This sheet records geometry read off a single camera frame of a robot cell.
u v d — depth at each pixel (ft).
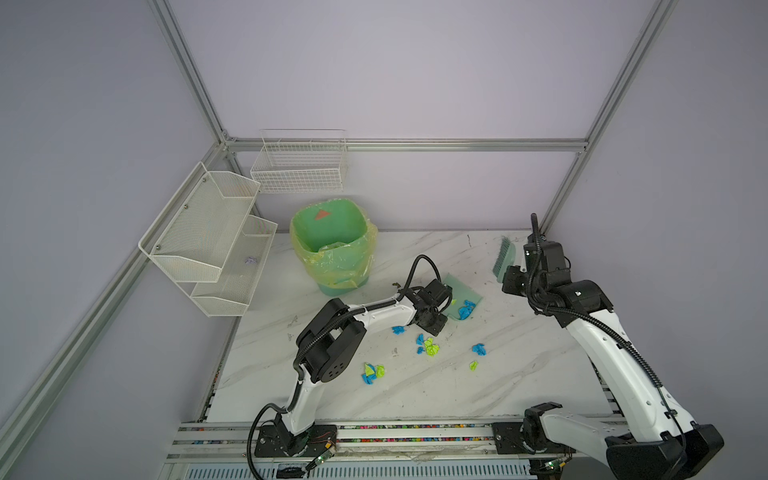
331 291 3.30
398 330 3.05
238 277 3.03
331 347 1.66
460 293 3.46
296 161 3.13
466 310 3.10
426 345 2.94
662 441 1.22
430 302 2.39
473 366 2.81
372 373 2.74
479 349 2.89
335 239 2.69
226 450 2.41
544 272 1.74
